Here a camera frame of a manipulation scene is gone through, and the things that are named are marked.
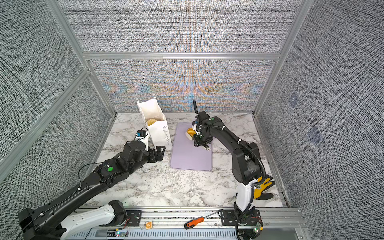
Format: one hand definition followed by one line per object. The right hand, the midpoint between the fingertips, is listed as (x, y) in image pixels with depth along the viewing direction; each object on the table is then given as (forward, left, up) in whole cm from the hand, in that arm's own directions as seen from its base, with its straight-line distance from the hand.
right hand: (198, 142), depth 91 cm
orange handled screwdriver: (-40, +4, -9) cm, 41 cm away
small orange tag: (-41, +24, -9) cm, 49 cm away
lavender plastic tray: (-3, +9, -10) cm, 14 cm away
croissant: (+11, +29, +7) cm, 32 cm away
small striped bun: (+7, +4, +3) cm, 8 cm away
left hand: (-13, +20, +14) cm, 27 cm away
